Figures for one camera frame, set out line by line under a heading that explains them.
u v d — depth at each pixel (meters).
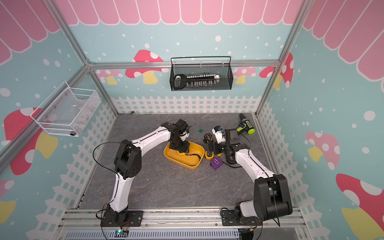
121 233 0.73
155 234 0.71
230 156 0.66
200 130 1.10
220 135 0.78
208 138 1.03
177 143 0.83
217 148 0.77
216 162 0.92
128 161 0.55
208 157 0.94
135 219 0.75
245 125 1.09
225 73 0.94
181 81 0.89
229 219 0.74
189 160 0.91
